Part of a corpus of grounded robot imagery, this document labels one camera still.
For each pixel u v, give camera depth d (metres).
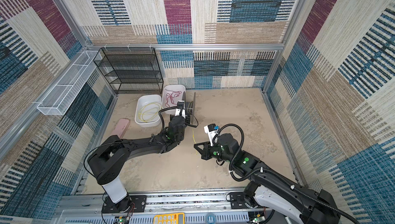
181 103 0.72
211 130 0.66
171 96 1.15
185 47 0.98
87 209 0.73
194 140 0.73
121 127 0.97
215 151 0.63
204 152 0.63
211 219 0.70
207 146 0.64
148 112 1.07
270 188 0.50
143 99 1.09
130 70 1.09
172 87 1.18
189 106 0.89
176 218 0.69
